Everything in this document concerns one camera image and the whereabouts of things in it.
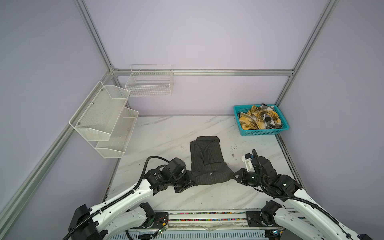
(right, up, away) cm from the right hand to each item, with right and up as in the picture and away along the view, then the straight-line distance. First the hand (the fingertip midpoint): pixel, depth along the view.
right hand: (230, 175), depth 72 cm
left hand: (-18, -4, 0) cm, 18 cm away
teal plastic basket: (+21, +39, +43) cm, 62 cm away
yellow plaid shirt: (+32, +32, +35) cm, 57 cm away
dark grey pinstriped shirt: (-10, +1, +18) cm, 20 cm away
